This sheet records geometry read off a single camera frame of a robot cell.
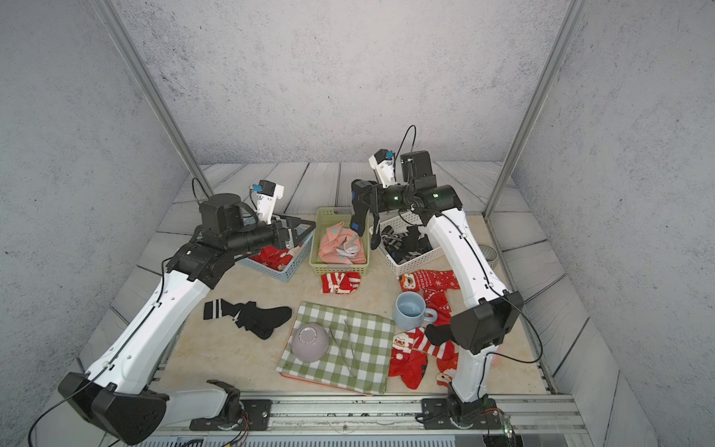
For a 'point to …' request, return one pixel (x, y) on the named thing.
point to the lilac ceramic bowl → (309, 343)
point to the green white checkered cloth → (359, 350)
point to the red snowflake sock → (434, 284)
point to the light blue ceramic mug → (410, 312)
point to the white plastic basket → (399, 223)
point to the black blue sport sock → (395, 243)
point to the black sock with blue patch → (259, 320)
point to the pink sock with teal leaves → (341, 244)
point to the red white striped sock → (340, 282)
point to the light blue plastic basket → (297, 264)
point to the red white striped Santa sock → (417, 339)
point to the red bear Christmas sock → (274, 257)
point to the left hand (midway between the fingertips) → (311, 223)
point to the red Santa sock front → (448, 365)
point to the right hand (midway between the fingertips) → (360, 196)
